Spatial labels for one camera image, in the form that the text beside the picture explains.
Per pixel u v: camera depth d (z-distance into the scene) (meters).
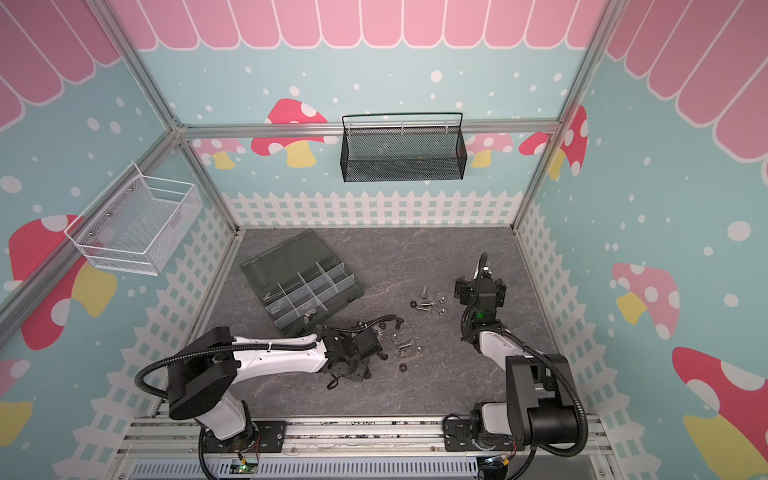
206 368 0.50
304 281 0.99
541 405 0.43
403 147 0.94
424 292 1.01
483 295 0.68
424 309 0.97
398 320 0.94
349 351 0.66
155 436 0.76
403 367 0.85
